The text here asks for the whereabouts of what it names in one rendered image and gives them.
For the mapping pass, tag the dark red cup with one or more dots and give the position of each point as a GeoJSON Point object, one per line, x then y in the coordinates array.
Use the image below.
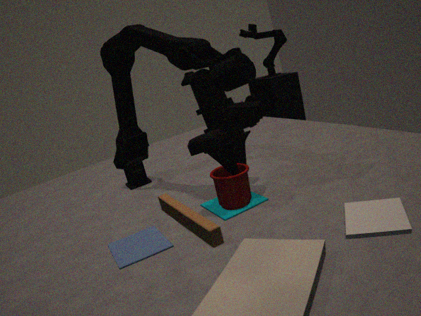
{"type": "Point", "coordinates": [233, 192]}

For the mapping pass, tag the beige flat rectangular slab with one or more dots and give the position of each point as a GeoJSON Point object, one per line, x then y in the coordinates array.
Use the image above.
{"type": "Point", "coordinates": [267, 278]}

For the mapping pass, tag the brown rectangular bar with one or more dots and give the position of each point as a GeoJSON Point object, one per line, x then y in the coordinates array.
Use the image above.
{"type": "Point", "coordinates": [205, 229]}

